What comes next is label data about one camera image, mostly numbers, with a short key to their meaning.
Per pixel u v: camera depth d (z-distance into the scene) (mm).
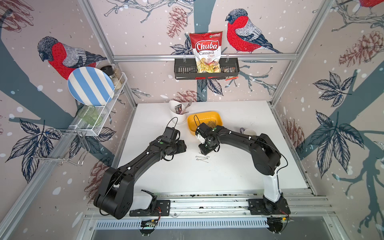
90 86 725
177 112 1072
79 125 644
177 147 766
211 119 1106
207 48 798
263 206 668
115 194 409
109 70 803
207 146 789
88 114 695
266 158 511
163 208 732
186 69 949
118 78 849
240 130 973
